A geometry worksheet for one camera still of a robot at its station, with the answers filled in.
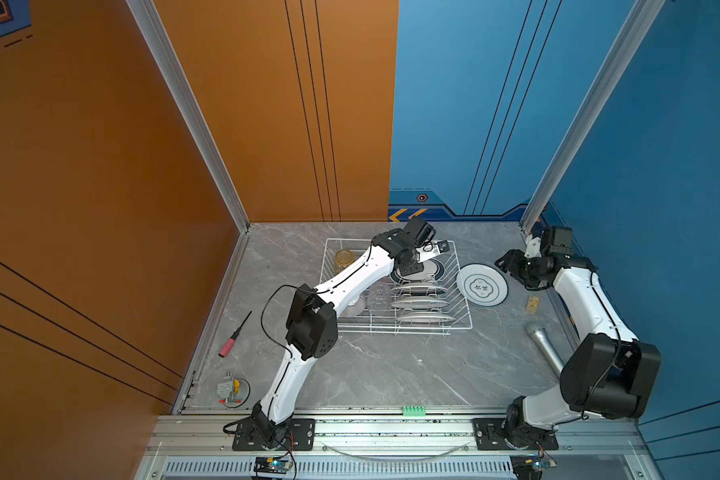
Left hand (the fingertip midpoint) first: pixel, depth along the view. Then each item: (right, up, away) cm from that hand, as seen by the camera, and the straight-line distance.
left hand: (412, 251), depth 91 cm
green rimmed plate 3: (+2, -13, +4) cm, 13 cm away
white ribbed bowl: (-16, -17, +1) cm, 24 cm away
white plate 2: (+3, -20, -4) cm, 20 cm away
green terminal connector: (-2, -42, -14) cm, 44 cm away
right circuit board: (+24, -51, -21) cm, 60 cm away
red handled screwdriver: (-55, -28, -3) cm, 62 cm away
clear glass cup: (-10, -13, -4) cm, 17 cm away
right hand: (+26, -4, -4) cm, 26 cm away
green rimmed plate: (+26, -11, +11) cm, 30 cm away
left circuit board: (-36, -51, -20) cm, 66 cm away
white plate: (+2, -15, -3) cm, 16 cm away
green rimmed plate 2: (+7, -6, +3) cm, 9 cm away
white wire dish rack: (-8, -22, +2) cm, 23 cm away
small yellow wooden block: (+40, -17, +6) cm, 44 cm away
